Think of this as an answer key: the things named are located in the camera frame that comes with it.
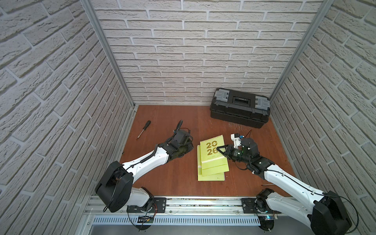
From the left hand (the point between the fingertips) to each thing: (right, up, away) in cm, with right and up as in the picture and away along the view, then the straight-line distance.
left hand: (195, 143), depth 85 cm
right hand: (+13, -2, -6) cm, 14 cm away
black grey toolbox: (+30, +22, +11) cm, 39 cm away
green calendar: (+9, -9, -8) cm, 15 cm away
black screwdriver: (-36, +11, +22) cm, 43 cm away
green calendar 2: (+10, -18, -5) cm, 21 cm away
